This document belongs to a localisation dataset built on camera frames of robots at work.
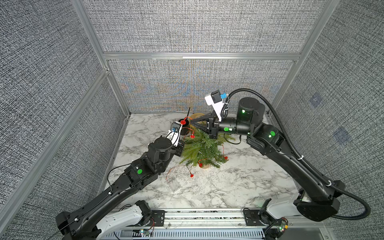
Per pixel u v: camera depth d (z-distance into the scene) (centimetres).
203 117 50
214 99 45
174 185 84
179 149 57
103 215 41
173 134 51
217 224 73
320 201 39
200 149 73
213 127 45
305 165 40
